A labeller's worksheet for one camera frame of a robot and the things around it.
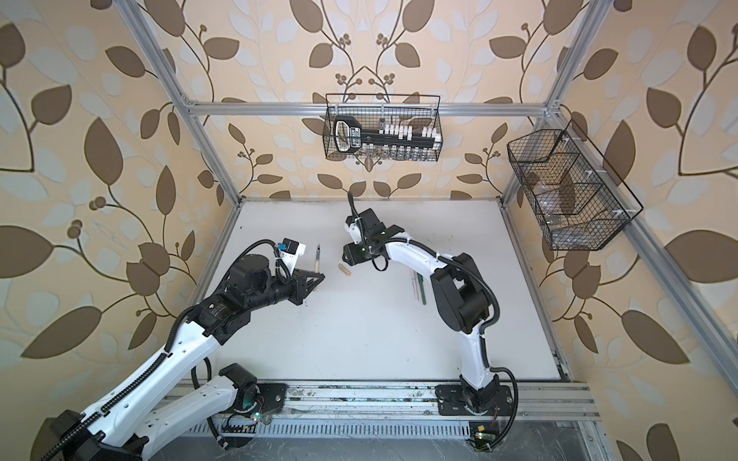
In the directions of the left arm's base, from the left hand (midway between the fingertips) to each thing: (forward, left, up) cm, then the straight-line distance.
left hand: (322, 275), depth 71 cm
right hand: (+15, -5, -15) cm, 22 cm away
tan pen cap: (+16, -1, -23) cm, 28 cm away
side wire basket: (+17, -66, +10) cm, 69 cm away
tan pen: (+3, +1, +3) cm, 4 cm away
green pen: (+7, -29, -23) cm, 38 cm away
